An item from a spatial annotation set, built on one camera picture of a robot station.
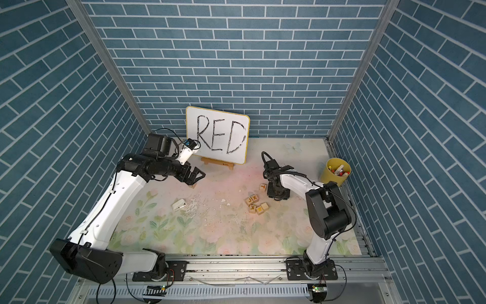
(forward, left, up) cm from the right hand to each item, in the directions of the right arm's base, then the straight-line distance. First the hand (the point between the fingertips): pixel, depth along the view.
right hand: (277, 196), depth 94 cm
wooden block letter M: (-8, +12, 0) cm, 15 cm away
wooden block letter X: (-3, +11, +1) cm, 11 cm away
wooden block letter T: (+4, +7, +1) cm, 8 cm away
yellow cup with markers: (+12, -29, +8) cm, 33 cm away
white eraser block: (-9, +47, +2) cm, 48 cm away
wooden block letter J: (-4, +14, +1) cm, 14 cm away
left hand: (-4, +33, +24) cm, 41 cm away
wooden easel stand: (+17, +40, +3) cm, 43 cm away
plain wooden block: (-6, +6, +1) cm, 9 cm away
